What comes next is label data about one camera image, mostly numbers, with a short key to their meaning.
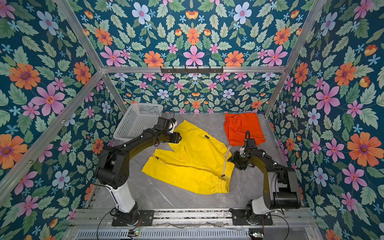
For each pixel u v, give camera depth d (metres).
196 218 0.75
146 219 0.73
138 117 1.18
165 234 0.73
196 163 0.92
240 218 0.73
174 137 0.85
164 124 0.76
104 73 0.93
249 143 0.75
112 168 0.49
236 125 1.09
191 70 0.92
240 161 0.79
